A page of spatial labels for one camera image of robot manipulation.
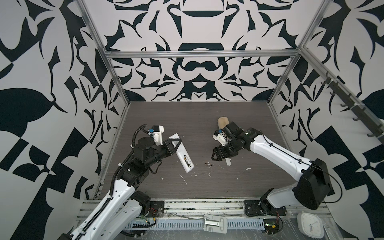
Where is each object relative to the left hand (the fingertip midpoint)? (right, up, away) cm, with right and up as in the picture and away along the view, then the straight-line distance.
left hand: (182, 138), depth 69 cm
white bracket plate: (+15, -39, 0) cm, 41 cm away
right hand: (+18, -10, +10) cm, 23 cm away
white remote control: (+1, -8, 0) cm, 8 cm away
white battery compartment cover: (+26, -17, +21) cm, 37 cm away
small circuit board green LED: (+42, -41, +2) cm, 59 cm away
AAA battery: (+3, -12, 0) cm, 12 cm away
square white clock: (+58, -39, -1) cm, 70 cm away
